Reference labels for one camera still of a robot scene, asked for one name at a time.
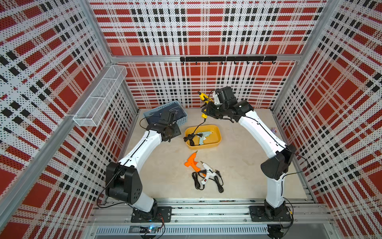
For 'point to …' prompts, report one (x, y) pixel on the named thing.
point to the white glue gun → (210, 173)
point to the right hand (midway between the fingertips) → (205, 110)
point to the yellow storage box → (214, 139)
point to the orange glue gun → (191, 162)
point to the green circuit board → (148, 229)
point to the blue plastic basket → (181, 122)
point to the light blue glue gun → (205, 135)
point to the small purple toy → (274, 130)
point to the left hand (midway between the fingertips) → (176, 132)
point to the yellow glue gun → (206, 99)
